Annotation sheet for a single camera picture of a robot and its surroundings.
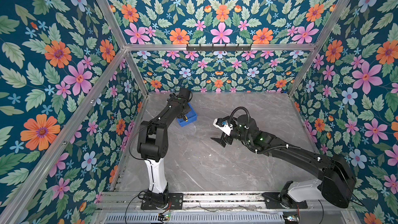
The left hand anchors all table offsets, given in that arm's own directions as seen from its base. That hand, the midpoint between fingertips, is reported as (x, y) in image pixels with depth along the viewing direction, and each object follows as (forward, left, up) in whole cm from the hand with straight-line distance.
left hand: (186, 106), depth 96 cm
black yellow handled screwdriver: (-7, 0, -5) cm, 9 cm away
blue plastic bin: (-1, -3, -8) cm, 9 cm away
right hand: (-21, -17, +9) cm, 29 cm away
